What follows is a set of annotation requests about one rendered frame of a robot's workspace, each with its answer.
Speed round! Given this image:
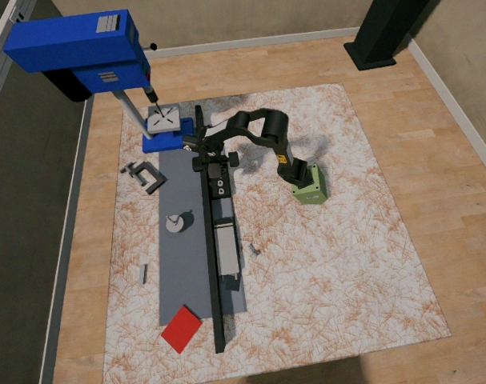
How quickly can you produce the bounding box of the blue drill press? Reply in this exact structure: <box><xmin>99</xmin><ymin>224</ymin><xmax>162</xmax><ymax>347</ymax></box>
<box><xmin>2</xmin><ymin>9</ymin><xmax>194</xmax><ymax>154</ymax></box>

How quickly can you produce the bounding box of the red rectangular block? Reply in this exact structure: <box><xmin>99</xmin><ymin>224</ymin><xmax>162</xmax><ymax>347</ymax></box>
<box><xmin>160</xmin><ymin>306</ymin><xmax>202</xmax><ymax>354</ymax></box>

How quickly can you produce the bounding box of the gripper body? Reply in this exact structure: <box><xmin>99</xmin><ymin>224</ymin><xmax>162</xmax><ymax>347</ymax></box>
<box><xmin>192</xmin><ymin>151</ymin><xmax>239</xmax><ymax>173</ymax></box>

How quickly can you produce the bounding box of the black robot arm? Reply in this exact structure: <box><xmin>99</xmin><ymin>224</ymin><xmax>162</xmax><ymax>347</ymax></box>
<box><xmin>182</xmin><ymin>108</ymin><xmax>314</xmax><ymax>190</ymax></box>

